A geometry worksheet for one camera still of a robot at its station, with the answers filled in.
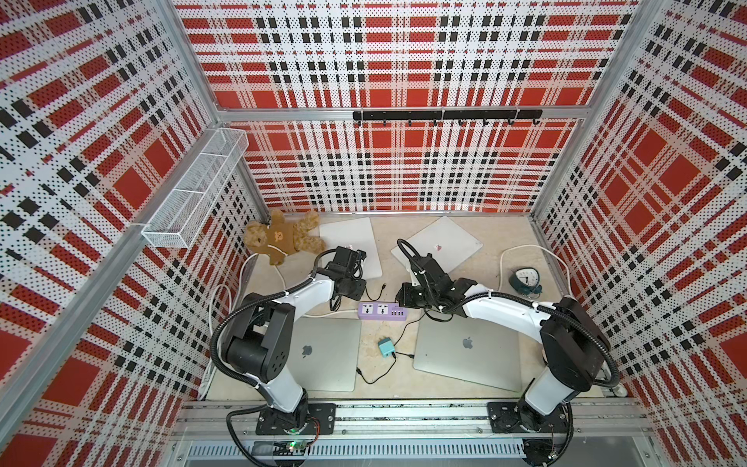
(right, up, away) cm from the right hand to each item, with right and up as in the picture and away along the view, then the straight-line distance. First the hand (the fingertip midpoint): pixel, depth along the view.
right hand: (400, 296), depth 85 cm
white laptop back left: (-17, +20, +30) cm, 40 cm away
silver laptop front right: (+23, -17, +3) cm, 29 cm away
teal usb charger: (-4, -15, -1) cm, 15 cm away
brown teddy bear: (-44, +17, +19) cm, 51 cm away
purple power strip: (-6, -6, +5) cm, 10 cm away
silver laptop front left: (-23, -17, -1) cm, 28 cm away
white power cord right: (+56, +14, +26) cm, 63 cm away
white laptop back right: (+19, +17, +28) cm, 38 cm away
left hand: (-13, +2, +10) cm, 17 cm away
